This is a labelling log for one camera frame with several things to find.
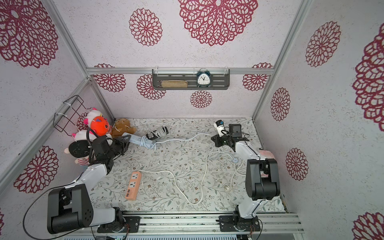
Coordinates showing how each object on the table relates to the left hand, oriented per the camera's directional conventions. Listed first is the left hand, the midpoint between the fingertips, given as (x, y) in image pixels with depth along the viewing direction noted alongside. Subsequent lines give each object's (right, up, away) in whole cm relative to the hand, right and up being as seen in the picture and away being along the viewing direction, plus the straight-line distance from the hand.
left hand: (131, 136), depth 87 cm
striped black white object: (+14, +2, +19) cm, 24 cm away
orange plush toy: (-20, +6, +2) cm, 21 cm away
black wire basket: (-29, +9, -11) cm, 32 cm away
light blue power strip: (+7, -3, -2) cm, 8 cm away
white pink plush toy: (-29, +13, +8) cm, 33 cm away
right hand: (+49, 0, +6) cm, 50 cm away
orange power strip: (+3, -28, -3) cm, 28 cm away
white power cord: (+60, -25, +3) cm, 65 cm away
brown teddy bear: (-14, +7, +20) cm, 25 cm away
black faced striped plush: (-22, -6, -10) cm, 25 cm away
